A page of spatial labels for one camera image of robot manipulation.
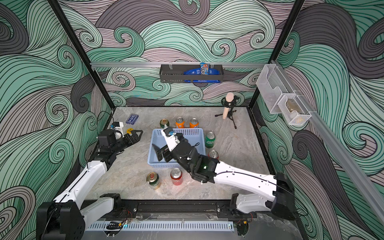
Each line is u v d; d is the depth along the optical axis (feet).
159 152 1.82
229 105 3.03
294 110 2.11
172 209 2.45
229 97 2.92
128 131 2.40
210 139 2.95
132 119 3.62
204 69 2.95
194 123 3.22
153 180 2.39
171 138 1.76
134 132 2.44
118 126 2.43
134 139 2.43
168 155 1.88
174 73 3.11
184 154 1.52
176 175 2.44
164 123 3.20
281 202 1.23
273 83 3.05
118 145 2.27
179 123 3.21
